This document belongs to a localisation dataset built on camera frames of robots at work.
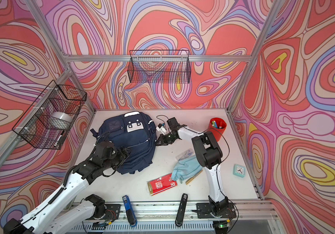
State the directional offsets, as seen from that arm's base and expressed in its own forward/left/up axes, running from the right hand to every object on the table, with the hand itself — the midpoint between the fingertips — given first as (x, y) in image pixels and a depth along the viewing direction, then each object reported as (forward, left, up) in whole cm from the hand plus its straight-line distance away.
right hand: (157, 147), depth 94 cm
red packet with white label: (-22, -3, -3) cm, 23 cm away
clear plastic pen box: (-4, -18, -3) cm, 19 cm away
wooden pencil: (-21, -18, -4) cm, 28 cm away
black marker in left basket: (-7, +47, +23) cm, 53 cm away
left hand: (-11, +12, +13) cm, 20 cm away
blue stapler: (-37, +12, -2) cm, 39 cm away
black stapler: (-37, -12, -1) cm, 39 cm away
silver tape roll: (-1, +45, +31) cm, 54 cm away
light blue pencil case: (-14, -18, -2) cm, 22 cm away
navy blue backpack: (+10, +14, +6) cm, 19 cm away
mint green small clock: (-17, -49, -2) cm, 52 cm away
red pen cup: (+11, -41, +7) cm, 43 cm away
